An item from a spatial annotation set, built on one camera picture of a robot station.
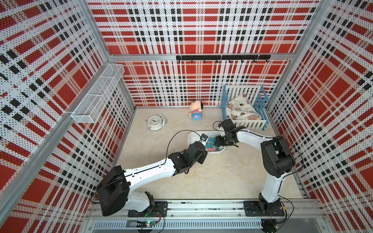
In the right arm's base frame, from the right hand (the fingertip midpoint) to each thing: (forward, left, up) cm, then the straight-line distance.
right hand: (220, 142), depth 96 cm
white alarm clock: (+16, +46, +2) cm, 49 cm away
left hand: (-10, +12, +11) cm, 19 cm away
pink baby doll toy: (+26, +17, +4) cm, 31 cm away
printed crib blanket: (+33, -19, -2) cm, 39 cm away
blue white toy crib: (+35, -33, +6) cm, 49 cm away
